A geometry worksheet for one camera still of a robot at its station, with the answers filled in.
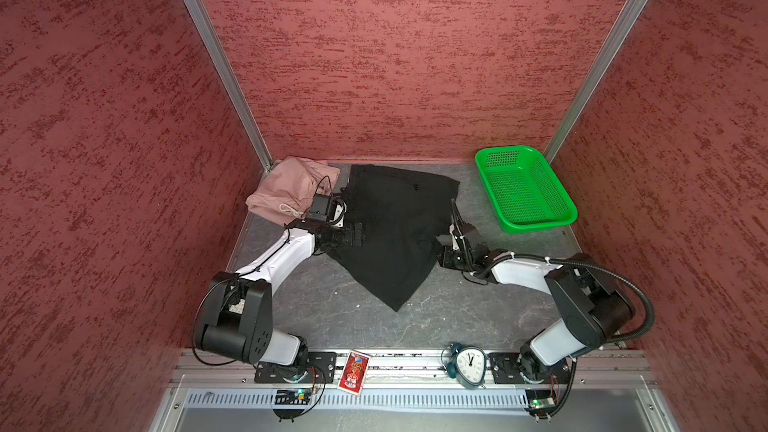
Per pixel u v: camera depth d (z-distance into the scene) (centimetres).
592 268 46
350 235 79
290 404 72
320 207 72
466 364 72
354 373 72
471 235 73
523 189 114
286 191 108
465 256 73
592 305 46
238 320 43
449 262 83
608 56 88
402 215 104
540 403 71
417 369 76
